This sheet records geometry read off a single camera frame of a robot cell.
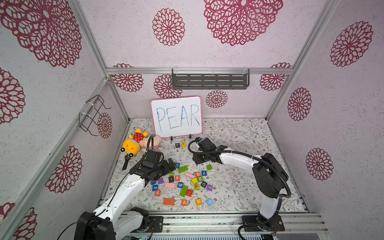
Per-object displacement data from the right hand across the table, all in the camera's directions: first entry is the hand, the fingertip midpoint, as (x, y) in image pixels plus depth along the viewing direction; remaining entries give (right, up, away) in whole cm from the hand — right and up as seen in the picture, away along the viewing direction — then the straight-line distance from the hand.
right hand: (194, 156), depth 92 cm
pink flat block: (-15, -16, -5) cm, 23 cm away
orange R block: (-10, -13, -3) cm, 17 cm away
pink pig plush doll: (-25, +9, +9) cm, 28 cm away
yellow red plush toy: (-40, +6, +3) cm, 40 cm away
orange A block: (-6, -23, -12) cm, 27 cm away
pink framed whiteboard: (-10, +25, +11) cm, 30 cm away
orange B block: (-21, -19, -8) cm, 30 cm away
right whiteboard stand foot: (-3, +12, +16) cm, 20 cm away
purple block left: (-20, -14, -5) cm, 25 cm away
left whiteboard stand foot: (-16, +10, +15) cm, 24 cm away
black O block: (+5, -15, -6) cm, 17 cm away
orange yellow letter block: (+2, -23, -12) cm, 26 cm away
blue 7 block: (+6, -10, -1) cm, 12 cm away
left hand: (-13, -6, -8) cm, 17 cm away
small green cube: (+9, -8, +3) cm, 12 cm away
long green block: (-6, -19, -8) cm, 21 cm away
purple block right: (+9, -17, -7) cm, 20 cm away
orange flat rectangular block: (-14, -24, -10) cm, 29 cm away
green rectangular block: (-7, -8, +1) cm, 11 cm away
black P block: (-12, +6, +12) cm, 18 cm away
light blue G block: (+8, -23, -12) cm, 27 cm away
